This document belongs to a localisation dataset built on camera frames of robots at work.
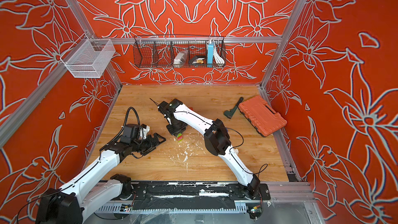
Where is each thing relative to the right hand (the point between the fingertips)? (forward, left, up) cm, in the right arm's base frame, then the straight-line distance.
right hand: (174, 134), depth 86 cm
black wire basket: (+46, -1, +25) cm, 52 cm away
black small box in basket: (+34, -13, +27) cm, 45 cm away
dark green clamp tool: (+19, -35, -6) cm, 40 cm away
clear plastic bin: (+35, +53, +27) cm, 69 cm away
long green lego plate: (0, -3, -3) cm, 4 cm away
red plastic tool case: (+11, -56, -2) cm, 57 cm away
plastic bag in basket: (+38, -2, +25) cm, 45 cm away
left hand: (-5, +6, +1) cm, 8 cm away
